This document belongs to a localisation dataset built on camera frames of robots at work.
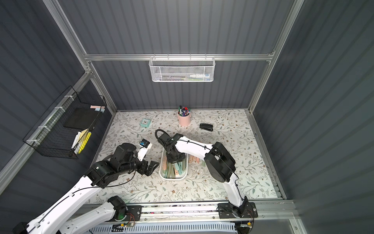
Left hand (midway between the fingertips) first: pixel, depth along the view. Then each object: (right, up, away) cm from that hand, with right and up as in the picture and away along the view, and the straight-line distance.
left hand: (150, 160), depth 71 cm
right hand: (+10, -5, +17) cm, 20 cm away
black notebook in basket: (-38, +21, +5) cm, 44 cm away
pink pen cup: (+15, +20, +37) cm, 44 cm away
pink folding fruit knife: (+25, -5, +22) cm, 33 cm away
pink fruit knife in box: (+4, -6, +17) cm, 19 cm away
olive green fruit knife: (+8, -10, +15) cm, 20 cm away
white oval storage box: (+11, -10, +15) cm, 22 cm away
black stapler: (+32, +16, +38) cm, 52 cm away
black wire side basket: (-44, +13, -6) cm, 47 cm away
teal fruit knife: (+14, -9, +16) cm, 23 cm away
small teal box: (-14, +19, +38) cm, 44 cm away
